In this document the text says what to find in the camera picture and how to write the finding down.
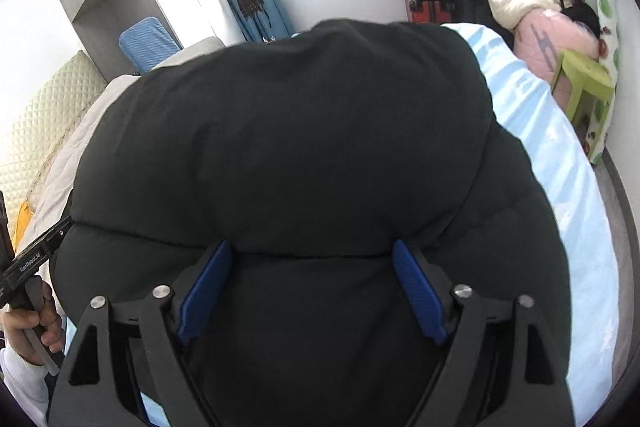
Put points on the red suitcase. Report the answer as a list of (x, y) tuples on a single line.
[(435, 9)]

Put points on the green plastic stool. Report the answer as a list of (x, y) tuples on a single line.
[(585, 72)]

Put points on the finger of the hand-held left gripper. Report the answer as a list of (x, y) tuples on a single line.
[(61, 232)]

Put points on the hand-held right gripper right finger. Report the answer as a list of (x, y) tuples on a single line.
[(417, 292)]

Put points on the light blue bed sheet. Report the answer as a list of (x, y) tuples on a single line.
[(550, 147)]

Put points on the black puffer jacket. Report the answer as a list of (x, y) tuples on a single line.
[(300, 132)]

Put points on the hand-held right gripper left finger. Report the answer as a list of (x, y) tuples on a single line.
[(205, 297)]

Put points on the beige quilted headboard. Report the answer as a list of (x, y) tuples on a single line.
[(45, 107)]

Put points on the yellow pillow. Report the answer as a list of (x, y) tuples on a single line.
[(22, 227)]

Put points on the person's left forearm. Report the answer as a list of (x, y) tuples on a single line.
[(20, 382)]

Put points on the blue chair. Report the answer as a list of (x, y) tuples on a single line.
[(147, 44)]

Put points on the person's left hand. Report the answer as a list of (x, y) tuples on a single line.
[(22, 329)]

